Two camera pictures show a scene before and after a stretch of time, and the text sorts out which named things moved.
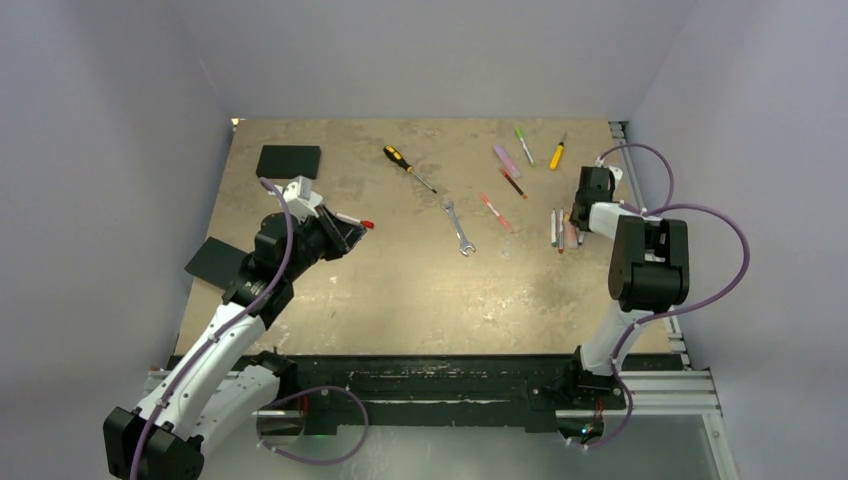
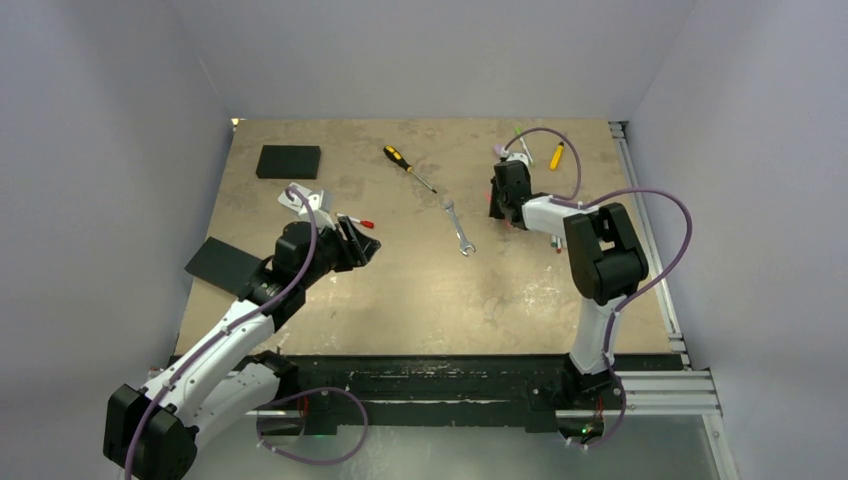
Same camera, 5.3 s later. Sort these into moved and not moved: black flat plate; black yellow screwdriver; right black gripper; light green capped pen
Moved: right black gripper
Not moved: black flat plate; black yellow screwdriver; light green capped pen
